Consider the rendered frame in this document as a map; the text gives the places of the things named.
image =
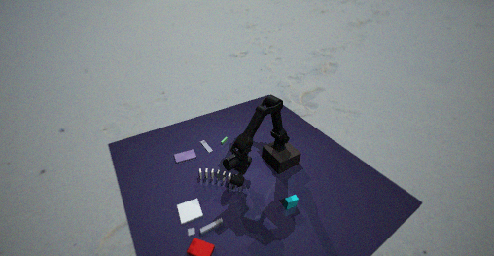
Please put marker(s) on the red rectangular block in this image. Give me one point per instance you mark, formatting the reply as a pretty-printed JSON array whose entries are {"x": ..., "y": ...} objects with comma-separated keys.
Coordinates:
[{"x": 200, "y": 247}]

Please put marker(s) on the white flat rectangular block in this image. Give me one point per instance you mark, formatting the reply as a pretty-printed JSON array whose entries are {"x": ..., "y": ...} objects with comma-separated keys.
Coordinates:
[{"x": 189, "y": 210}]

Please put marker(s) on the teal block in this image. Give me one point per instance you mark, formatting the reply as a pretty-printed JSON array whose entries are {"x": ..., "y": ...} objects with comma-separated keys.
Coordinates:
[{"x": 290, "y": 202}]

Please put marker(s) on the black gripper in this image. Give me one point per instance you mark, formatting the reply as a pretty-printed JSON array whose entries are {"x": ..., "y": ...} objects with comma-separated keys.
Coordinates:
[{"x": 239, "y": 179}]

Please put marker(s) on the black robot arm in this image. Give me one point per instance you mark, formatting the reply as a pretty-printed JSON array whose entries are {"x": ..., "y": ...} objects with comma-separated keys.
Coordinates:
[{"x": 244, "y": 141}]

